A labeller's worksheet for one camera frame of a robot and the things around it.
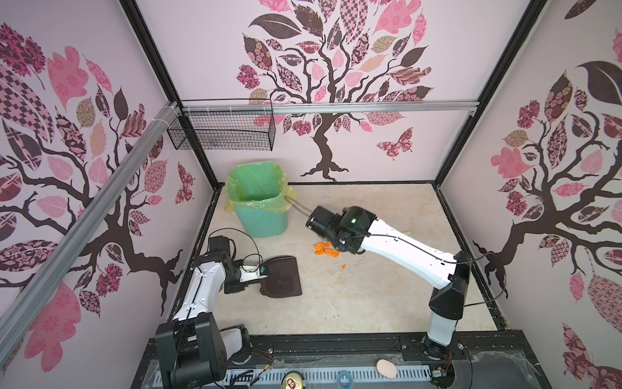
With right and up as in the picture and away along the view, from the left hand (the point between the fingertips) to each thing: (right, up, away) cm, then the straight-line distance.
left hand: (240, 278), depth 84 cm
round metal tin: (+21, -18, -24) cm, 37 cm away
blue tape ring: (+36, -25, -15) cm, 46 cm away
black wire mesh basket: (-22, +71, +45) cm, 86 cm away
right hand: (+40, +22, -9) cm, 46 cm away
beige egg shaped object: (+48, -22, -15) cm, 55 cm away
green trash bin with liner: (+2, +32, +19) cm, 37 cm away
